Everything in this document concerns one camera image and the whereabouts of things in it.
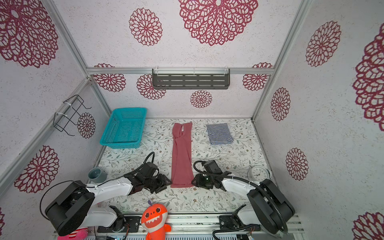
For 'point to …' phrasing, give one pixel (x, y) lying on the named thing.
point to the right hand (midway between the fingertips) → (193, 181)
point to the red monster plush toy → (153, 219)
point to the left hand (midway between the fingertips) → (170, 187)
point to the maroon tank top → (182, 164)
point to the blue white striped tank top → (219, 133)
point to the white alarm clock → (259, 173)
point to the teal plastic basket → (125, 128)
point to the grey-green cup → (96, 175)
